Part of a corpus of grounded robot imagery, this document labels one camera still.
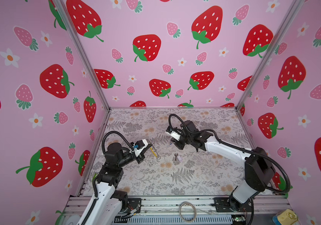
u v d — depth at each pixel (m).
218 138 0.57
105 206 0.47
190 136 0.65
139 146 0.57
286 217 0.68
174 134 0.75
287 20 0.73
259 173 0.45
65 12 0.70
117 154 0.54
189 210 0.73
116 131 0.53
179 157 0.93
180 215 0.70
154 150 0.70
